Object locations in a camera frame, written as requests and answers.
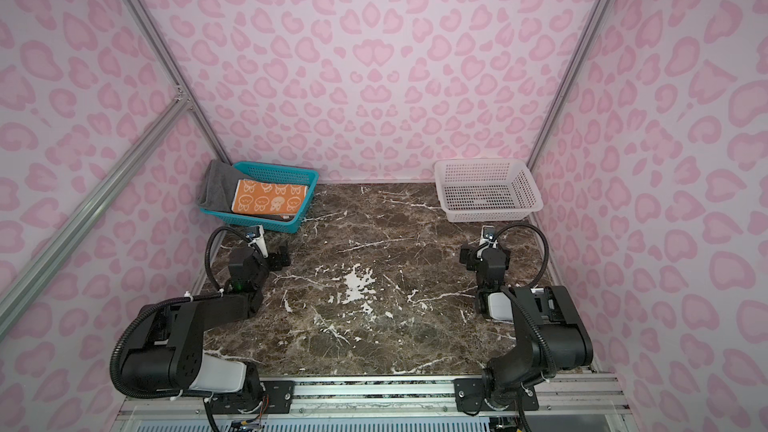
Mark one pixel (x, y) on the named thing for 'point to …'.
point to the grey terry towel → (219, 187)
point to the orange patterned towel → (262, 197)
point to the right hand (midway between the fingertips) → (484, 239)
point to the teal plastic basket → (273, 174)
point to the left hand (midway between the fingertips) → (271, 238)
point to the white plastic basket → (486, 190)
